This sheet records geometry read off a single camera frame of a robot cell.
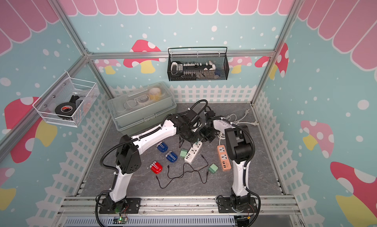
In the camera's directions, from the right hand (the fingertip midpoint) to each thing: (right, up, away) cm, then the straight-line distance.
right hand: (199, 138), depth 99 cm
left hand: (-4, 0, -13) cm, 13 cm away
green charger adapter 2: (+8, -16, -14) cm, 22 cm away
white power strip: (-4, -8, -9) cm, 13 cm away
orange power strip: (+15, -13, -13) cm, 24 cm away
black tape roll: (-65, +19, -29) cm, 74 cm away
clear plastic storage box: (-36, +19, -9) cm, 42 cm away
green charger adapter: (-10, -8, -7) cm, 15 cm away
